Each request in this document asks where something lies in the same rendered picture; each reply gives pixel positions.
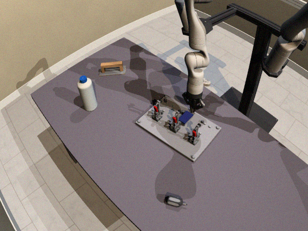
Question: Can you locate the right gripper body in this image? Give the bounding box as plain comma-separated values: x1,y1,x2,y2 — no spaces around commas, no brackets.
186,91,203,104

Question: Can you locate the toggle clamp with red handle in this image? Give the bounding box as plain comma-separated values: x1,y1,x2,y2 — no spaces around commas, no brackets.
189,123,201,145
170,110,181,133
152,99,162,122

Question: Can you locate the white bottle with blue cap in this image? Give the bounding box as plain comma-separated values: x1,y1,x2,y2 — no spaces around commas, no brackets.
77,76,98,111

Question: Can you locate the blue flat rectangular block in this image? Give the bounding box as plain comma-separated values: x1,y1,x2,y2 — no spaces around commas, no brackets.
179,111,193,126

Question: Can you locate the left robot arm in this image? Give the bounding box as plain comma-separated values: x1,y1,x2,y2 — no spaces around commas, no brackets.
265,2,308,73

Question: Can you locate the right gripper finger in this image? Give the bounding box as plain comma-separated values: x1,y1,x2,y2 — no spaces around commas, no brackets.
192,99,206,113
182,92,193,112

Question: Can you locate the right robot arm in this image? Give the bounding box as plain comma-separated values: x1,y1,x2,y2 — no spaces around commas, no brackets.
175,0,213,95

